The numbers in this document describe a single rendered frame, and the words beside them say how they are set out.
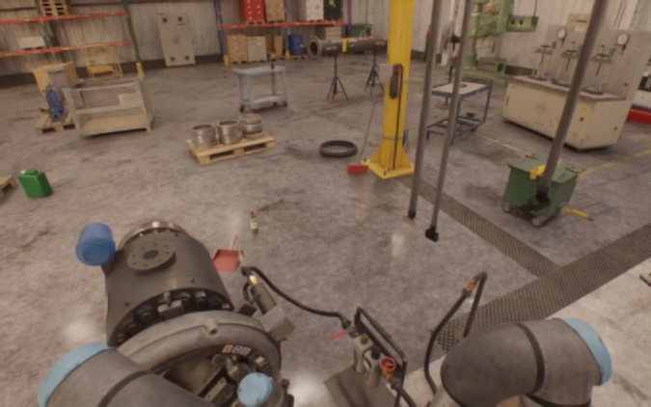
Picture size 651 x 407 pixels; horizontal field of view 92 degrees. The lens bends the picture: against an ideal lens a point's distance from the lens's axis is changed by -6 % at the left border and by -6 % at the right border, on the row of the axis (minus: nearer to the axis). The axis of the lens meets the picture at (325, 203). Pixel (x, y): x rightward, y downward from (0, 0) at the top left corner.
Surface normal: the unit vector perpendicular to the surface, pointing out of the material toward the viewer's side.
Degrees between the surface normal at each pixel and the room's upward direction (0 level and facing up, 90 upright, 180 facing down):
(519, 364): 44
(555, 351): 31
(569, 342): 21
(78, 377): 15
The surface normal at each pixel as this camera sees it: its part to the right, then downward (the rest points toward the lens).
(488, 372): -0.54, -0.18
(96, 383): -0.05, -0.82
